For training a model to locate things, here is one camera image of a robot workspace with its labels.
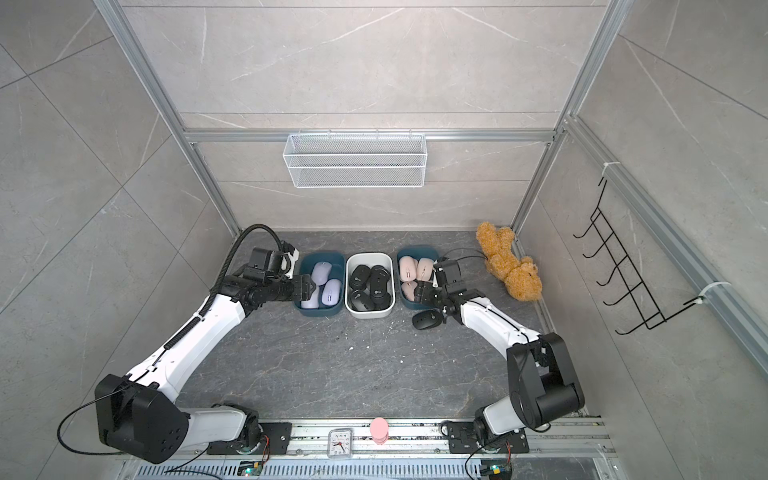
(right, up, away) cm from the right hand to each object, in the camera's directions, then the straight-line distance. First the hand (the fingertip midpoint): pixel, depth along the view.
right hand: (427, 291), depth 91 cm
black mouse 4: (0, -9, +2) cm, 9 cm away
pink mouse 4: (0, +3, +13) cm, 13 cm away
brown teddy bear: (+31, +4, +4) cm, 31 cm away
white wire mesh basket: (-24, +44, +10) cm, 51 cm away
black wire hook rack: (+42, +3, -27) cm, 51 cm away
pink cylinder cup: (-14, -29, -23) cm, 40 cm away
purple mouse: (-36, +6, +12) cm, 38 cm away
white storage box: (-18, +1, +5) cm, 19 cm away
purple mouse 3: (-31, -1, +7) cm, 32 cm away
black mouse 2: (-16, +2, +7) cm, 17 cm away
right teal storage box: (-2, +12, +20) cm, 23 cm away
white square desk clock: (-24, -35, -20) cm, 46 cm away
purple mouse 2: (-37, -5, +5) cm, 37 cm away
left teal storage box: (-31, +10, +16) cm, 36 cm away
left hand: (-35, +4, -9) cm, 36 cm away
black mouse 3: (-20, -3, +3) cm, 21 cm away
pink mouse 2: (+1, +6, +13) cm, 15 cm away
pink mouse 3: (-5, 0, +8) cm, 10 cm away
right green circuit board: (+15, -41, -19) cm, 48 cm away
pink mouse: (-5, +7, +10) cm, 13 cm away
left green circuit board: (-46, -41, -20) cm, 64 cm away
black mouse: (-22, +4, +8) cm, 24 cm away
